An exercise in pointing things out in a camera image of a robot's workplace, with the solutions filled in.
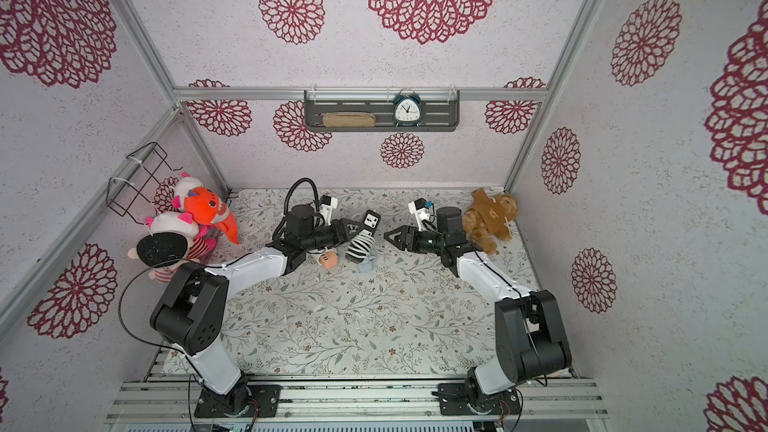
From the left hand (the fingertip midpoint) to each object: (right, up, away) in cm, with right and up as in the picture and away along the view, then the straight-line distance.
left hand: (363, 228), depth 86 cm
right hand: (+7, -2, -3) cm, 8 cm away
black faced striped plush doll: (-51, -3, -7) cm, 51 cm away
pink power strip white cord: (-12, -10, +8) cm, 18 cm away
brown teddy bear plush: (+42, +2, +15) cm, 45 cm away
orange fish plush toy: (-48, +6, +4) cm, 49 cm away
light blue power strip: (0, -12, +8) cm, 15 cm away
